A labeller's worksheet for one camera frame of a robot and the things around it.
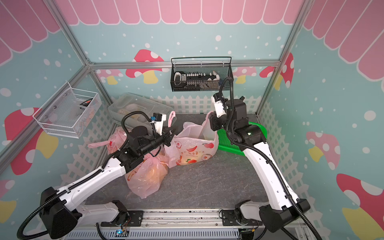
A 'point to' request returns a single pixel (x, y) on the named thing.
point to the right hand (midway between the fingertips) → (224, 121)
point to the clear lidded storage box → (130, 102)
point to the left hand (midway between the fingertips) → (183, 133)
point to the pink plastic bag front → (117, 140)
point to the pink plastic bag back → (195, 144)
